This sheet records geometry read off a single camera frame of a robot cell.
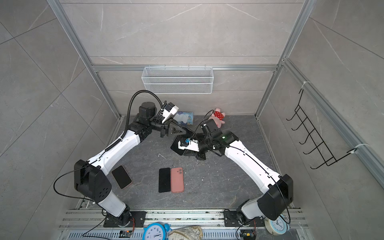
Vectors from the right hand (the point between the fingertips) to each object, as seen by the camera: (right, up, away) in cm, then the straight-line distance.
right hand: (186, 150), depth 72 cm
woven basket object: (+3, -37, -5) cm, 38 cm away
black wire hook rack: (+56, +2, -9) cm, 57 cm away
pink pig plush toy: (+22, +19, +40) cm, 50 cm away
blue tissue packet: (-4, +19, +39) cm, 43 cm away
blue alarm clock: (-14, -37, -4) cm, 40 cm away
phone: (-14, -20, +15) cm, 29 cm away
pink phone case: (-6, -20, +14) cm, 25 cm away
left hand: (+1, +10, -7) cm, 12 cm away
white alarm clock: (+42, -35, -5) cm, 55 cm away
